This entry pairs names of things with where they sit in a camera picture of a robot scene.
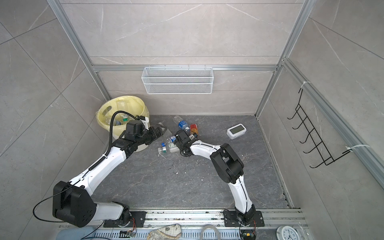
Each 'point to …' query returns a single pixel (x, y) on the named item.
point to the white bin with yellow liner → (131, 105)
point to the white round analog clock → (286, 232)
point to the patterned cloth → (167, 232)
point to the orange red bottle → (194, 128)
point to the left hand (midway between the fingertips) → (162, 127)
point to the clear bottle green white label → (163, 149)
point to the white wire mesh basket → (178, 80)
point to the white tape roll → (210, 227)
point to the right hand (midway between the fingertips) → (178, 144)
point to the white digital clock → (236, 131)
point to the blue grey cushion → (74, 233)
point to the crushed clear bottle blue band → (173, 138)
